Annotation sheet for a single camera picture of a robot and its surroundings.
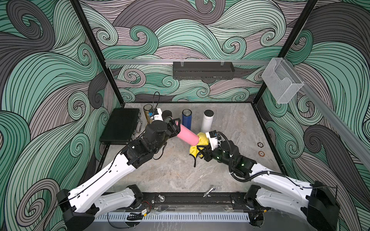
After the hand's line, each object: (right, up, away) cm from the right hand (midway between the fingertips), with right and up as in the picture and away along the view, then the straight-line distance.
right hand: (195, 148), depth 74 cm
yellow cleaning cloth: (+4, +5, -3) cm, 7 cm away
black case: (-51, +9, +27) cm, 58 cm away
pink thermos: (-4, +7, -4) cm, 9 cm away
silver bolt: (+6, -25, +2) cm, 26 cm away
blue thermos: (-4, +17, +12) cm, 21 cm away
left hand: (-10, +15, -8) cm, 20 cm away
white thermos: (+8, +14, +13) cm, 21 cm away
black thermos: (-17, +17, +15) cm, 28 cm away
